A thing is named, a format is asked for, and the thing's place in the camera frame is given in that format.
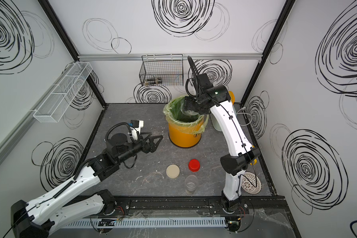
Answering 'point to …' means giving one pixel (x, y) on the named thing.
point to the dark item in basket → (157, 81)
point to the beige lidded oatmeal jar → (188, 112)
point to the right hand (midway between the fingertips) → (191, 107)
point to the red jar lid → (194, 165)
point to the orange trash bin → (185, 136)
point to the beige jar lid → (172, 171)
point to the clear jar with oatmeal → (191, 182)
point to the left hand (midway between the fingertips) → (157, 135)
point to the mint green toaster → (215, 122)
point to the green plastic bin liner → (179, 122)
